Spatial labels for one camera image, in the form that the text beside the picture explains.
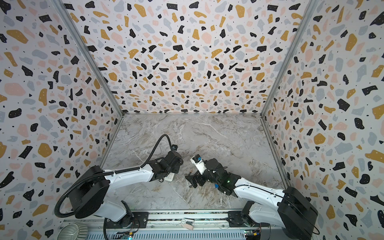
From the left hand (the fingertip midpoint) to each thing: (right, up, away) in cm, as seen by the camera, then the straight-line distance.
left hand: (177, 160), depth 88 cm
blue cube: (+23, -14, -2) cm, 27 cm away
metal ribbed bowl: (-46, -29, -17) cm, 57 cm away
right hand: (+8, -3, -10) cm, 13 cm away
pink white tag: (+7, -27, -16) cm, 32 cm away
